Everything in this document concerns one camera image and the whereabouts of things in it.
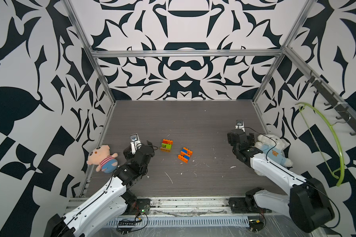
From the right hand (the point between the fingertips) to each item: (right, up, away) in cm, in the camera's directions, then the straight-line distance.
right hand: (241, 131), depth 86 cm
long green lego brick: (-44, -10, +7) cm, 45 cm away
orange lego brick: (-43, -7, +10) cm, 45 cm away
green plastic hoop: (+27, -14, -25) cm, 39 cm away
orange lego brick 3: (-33, -16, +3) cm, 37 cm away
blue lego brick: (-32, -15, +3) cm, 36 cm away
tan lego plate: (-46, -12, +6) cm, 47 cm away
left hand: (-57, -5, -7) cm, 58 cm away
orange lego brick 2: (-30, -13, +6) cm, 33 cm away
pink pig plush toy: (-80, -13, -2) cm, 81 cm away
